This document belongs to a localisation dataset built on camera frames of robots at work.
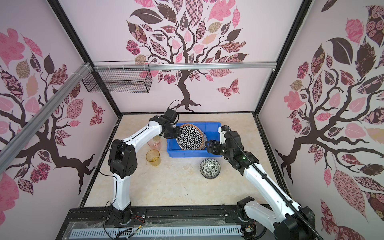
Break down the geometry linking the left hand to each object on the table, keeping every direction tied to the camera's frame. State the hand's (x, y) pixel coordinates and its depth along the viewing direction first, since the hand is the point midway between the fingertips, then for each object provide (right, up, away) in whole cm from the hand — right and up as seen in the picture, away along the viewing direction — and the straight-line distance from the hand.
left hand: (178, 136), depth 94 cm
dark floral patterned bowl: (+20, -18, -8) cm, 28 cm away
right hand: (+19, -2, -16) cm, 25 cm away
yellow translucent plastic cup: (-15, -12, -4) cm, 20 cm away
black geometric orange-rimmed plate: (+8, -1, +5) cm, 10 cm away
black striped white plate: (+18, -2, +5) cm, 19 cm away
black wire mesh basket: (-53, +45, +28) cm, 75 cm away
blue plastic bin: (+24, +3, +16) cm, 29 cm away
